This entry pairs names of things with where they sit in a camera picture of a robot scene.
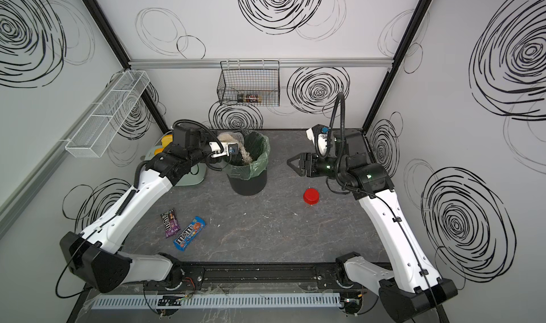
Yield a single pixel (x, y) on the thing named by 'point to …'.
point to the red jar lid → (311, 196)
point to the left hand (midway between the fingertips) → (215, 134)
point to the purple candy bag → (170, 223)
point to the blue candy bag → (189, 233)
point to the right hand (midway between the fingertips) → (295, 163)
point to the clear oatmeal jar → (230, 136)
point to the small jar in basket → (242, 97)
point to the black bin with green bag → (249, 178)
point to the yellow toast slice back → (166, 140)
